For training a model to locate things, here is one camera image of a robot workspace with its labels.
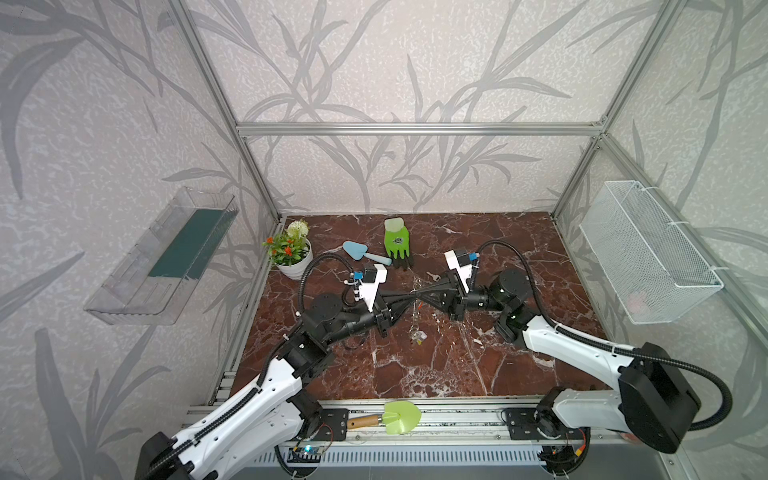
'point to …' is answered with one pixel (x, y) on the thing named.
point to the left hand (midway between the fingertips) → (417, 295)
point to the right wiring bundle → (563, 458)
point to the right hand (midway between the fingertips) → (420, 287)
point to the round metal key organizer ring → (412, 330)
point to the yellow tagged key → (420, 335)
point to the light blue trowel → (359, 251)
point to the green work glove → (397, 242)
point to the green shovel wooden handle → (400, 417)
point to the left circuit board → (305, 455)
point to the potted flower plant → (291, 250)
